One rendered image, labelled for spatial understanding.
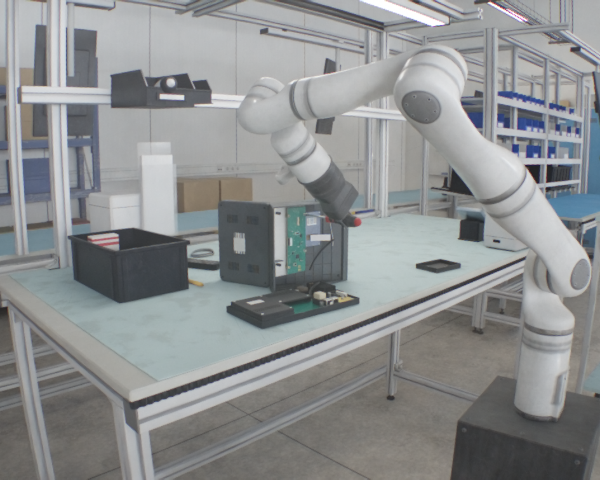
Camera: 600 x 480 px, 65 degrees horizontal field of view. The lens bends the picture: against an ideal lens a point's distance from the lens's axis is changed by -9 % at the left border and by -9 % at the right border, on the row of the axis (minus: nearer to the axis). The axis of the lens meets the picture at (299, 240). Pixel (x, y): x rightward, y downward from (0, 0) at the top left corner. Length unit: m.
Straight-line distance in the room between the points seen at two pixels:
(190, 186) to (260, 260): 3.44
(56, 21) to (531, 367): 1.47
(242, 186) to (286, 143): 4.10
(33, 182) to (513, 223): 4.21
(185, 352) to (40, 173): 3.88
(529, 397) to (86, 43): 2.60
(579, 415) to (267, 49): 6.06
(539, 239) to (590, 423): 0.39
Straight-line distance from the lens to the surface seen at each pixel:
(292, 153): 0.94
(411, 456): 2.44
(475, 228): 1.98
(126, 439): 0.93
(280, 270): 1.21
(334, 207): 1.02
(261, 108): 0.87
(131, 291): 1.21
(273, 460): 2.39
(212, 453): 2.13
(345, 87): 0.81
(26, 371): 1.62
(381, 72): 0.80
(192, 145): 5.89
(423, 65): 0.72
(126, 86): 1.50
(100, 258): 1.26
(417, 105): 0.72
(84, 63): 2.90
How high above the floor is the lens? 1.34
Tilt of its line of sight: 10 degrees down
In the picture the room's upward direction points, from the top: straight up
